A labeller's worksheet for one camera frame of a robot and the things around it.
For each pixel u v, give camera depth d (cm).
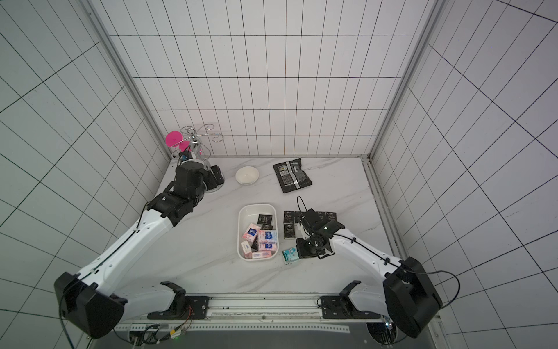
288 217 94
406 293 40
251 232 88
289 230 90
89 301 37
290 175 110
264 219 93
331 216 95
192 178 56
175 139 87
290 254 82
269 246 83
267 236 83
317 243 60
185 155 64
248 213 93
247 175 106
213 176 68
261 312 73
